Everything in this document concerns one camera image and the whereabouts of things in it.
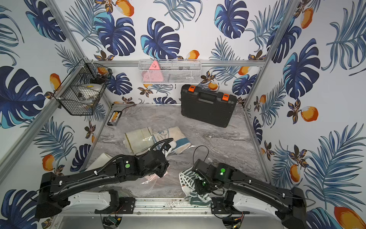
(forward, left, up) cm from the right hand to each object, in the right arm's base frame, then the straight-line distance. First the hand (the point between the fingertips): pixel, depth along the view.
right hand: (197, 189), depth 71 cm
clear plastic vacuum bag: (+6, +14, -11) cm, 19 cm away
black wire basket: (+45, +68, +24) cm, 85 cm away
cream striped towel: (+32, +38, -7) cm, 51 cm away
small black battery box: (+53, +62, -7) cm, 82 cm away
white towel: (+17, +59, -7) cm, 61 cm away
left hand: (+11, +14, +9) cm, 20 cm away
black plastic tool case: (+46, -10, +11) cm, 48 cm away
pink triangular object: (+60, +26, +26) cm, 71 cm away
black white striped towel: (+4, +5, +1) cm, 6 cm away
